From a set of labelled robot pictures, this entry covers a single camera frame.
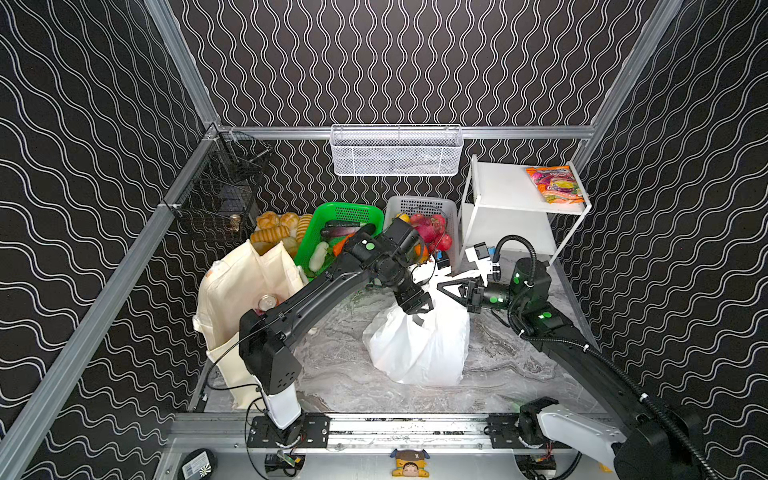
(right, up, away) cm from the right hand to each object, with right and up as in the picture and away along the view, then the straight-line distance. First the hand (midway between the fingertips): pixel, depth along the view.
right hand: (439, 288), depth 70 cm
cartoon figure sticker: (-7, -40, -1) cm, 41 cm away
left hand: (-1, -3, +1) cm, 3 cm away
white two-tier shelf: (+25, +23, +12) cm, 36 cm away
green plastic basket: (-35, +19, +46) cm, 61 cm away
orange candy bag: (+34, +27, +10) cm, 44 cm away
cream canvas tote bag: (-52, -1, +7) cm, 53 cm away
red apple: (+8, +12, +34) cm, 37 cm away
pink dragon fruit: (+3, +17, +34) cm, 38 cm away
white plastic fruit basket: (+6, +27, +47) cm, 55 cm away
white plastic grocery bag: (-1, -17, +5) cm, 18 cm away
